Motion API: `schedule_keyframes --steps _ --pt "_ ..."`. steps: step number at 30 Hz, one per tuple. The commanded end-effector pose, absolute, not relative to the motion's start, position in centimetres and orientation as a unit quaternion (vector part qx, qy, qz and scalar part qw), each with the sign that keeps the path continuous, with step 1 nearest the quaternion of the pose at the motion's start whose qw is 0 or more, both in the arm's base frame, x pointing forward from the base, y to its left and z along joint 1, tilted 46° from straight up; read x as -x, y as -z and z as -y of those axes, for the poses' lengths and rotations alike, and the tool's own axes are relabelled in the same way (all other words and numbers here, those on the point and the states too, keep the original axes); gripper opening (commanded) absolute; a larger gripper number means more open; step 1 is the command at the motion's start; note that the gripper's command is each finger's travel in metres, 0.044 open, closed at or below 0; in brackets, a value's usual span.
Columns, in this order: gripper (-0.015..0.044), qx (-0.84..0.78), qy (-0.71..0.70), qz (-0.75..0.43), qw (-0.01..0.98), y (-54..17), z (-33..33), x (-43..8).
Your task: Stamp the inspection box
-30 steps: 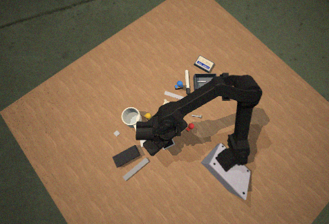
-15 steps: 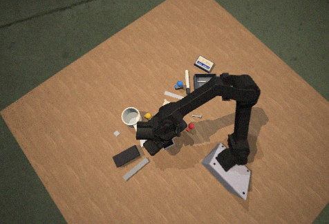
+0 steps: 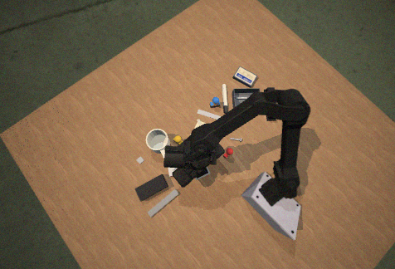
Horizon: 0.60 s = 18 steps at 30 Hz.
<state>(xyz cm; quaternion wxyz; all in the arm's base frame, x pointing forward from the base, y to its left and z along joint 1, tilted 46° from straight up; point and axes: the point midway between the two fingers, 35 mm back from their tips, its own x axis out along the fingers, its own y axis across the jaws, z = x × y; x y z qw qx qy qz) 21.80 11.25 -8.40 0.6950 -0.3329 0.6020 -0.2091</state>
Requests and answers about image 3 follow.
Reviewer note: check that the grey mug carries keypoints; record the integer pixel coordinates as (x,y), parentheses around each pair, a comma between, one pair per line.
(157,139)

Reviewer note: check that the yellow rubber stamp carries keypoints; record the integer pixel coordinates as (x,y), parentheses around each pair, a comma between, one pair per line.
(177,139)

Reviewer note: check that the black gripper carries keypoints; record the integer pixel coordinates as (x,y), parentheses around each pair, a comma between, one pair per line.
(185,176)

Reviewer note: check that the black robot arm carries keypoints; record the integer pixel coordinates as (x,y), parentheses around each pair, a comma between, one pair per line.
(292,109)

